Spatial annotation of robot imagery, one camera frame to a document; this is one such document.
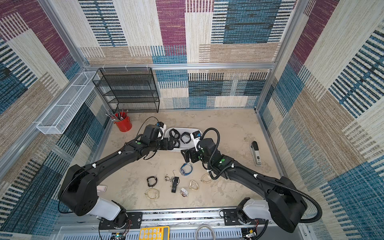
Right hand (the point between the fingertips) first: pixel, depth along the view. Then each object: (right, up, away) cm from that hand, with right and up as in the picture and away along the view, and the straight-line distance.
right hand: (191, 150), depth 82 cm
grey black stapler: (+39, -3, +10) cm, 40 cm away
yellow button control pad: (-14, -35, -13) cm, 40 cm away
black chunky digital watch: (-10, +9, +21) cm, 25 cm away
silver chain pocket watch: (-13, -17, +4) cm, 22 cm away
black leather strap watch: (-9, -20, 0) cm, 22 cm away
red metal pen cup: (-46, +14, +23) cm, 54 cm away
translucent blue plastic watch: (-3, -13, +7) cm, 15 cm away
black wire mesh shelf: (-41, +40, +26) cm, 63 cm away
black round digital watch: (-11, +3, +20) cm, 23 cm away
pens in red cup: (-52, +20, +22) cm, 60 cm away
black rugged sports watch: (-3, +7, +19) cm, 21 cm away
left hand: (-11, +4, +5) cm, 13 cm away
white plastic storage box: (-8, +5, +20) cm, 22 cm away
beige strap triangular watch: (0, -18, 0) cm, 18 cm away
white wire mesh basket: (-63, +16, -11) cm, 66 cm away
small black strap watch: (-22, -18, +4) cm, 29 cm away
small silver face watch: (-3, -21, -5) cm, 22 cm away
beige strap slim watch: (+7, -18, +1) cm, 19 cm away
